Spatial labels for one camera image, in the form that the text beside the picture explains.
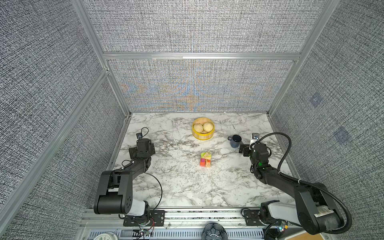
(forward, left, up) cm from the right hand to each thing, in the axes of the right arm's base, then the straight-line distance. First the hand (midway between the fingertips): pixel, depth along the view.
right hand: (250, 141), depth 89 cm
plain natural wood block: (-10, +25, -9) cm, 28 cm away
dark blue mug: (+5, +7, -6) cm, 11 cm away
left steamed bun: (+15, +30, -5) cm, 34 cm away
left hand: (-1, +67, -4) cm, 67 cm away
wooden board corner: (-45, -14, -6) cm, 48 cm away
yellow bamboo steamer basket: (+9, +26, -7) cm, 29 cm away
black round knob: (-43, +25, -10) cm, 51 cm away
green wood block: (-7, +29, -2) cm, 30 cm away
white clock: (-46, +72, -7) cm, 86 cm away
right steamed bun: (+16, +24, -5) cm, 29 cm away
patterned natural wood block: (-9, +26, -1) cm, 28 cm away
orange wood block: (-9, +29, -9) cm, 31 cm away
